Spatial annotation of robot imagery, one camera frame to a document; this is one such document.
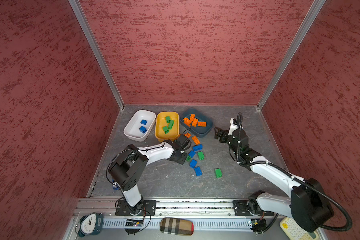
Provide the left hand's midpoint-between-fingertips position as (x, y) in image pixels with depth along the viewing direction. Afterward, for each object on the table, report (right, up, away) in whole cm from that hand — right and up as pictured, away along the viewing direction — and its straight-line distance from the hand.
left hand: (179, 161), depth 90 cm
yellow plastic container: (-10, +21, +16) cm, 29 cm away
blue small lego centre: (+8, +4, +2) cm, 9 cm away
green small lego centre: (+13, +3, +1) cm, 14 cm away
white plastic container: (-30, +22, +17) cm, 41 cm away
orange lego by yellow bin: (+5, +15, +11) cm, 19 cm away
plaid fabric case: (-1, -23, -24) cm, 33 cm away
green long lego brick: (-7, +23, +16) cm, 29 cm away
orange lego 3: (+16, +23, +16) cm, 32 cm away
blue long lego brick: (+12, +8, +4) cm, 14 cm away
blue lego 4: (+11, -4, -5) cm, 13 cm away
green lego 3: (+23, -5, -7) cm, 24 cm away
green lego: (-10, +19, +13) cm, 25 cm away
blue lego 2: (-27, +19, +13) cm, 35 cm away
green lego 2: (-10, +26, +19) cm, 34 cm away
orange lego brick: (+5, +24, +19) cm, 31 cm away
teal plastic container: (+13, +18, +8) cm, 23 cm away
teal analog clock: (-40, -22, -24) cm, 51 cm away
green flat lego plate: (+6, +2, +1) cm, 6 cm away
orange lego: (+9, +28, +23) cm, 37 cm away
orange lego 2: (+10, +24, +18) cm, 31 cm away
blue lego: (-28, +24, +19) cm, 42 cm away
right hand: (+23, +19, -6) cm, 31 cm away
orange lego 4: (+11, +12, +10) cm, 19 cm away
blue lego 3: (+8, -1, -1) cm, 8 cm away
